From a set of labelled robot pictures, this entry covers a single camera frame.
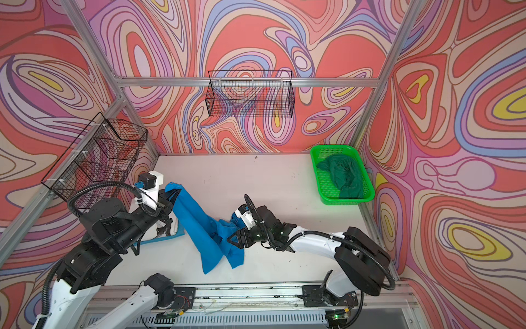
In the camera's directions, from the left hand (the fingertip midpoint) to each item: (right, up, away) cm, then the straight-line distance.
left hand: (182, 186), depth 58 cm
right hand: (+13, -23, +20) cm, 33 cm away
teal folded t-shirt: (-13, -22, +30) cm, 39 cm away
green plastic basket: (+57, -4, +46) cm, 74 cm away
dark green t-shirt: (+66, +3, +46) cm, 81 cm away
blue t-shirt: (+4, -18, +12) cm, 22 cm away
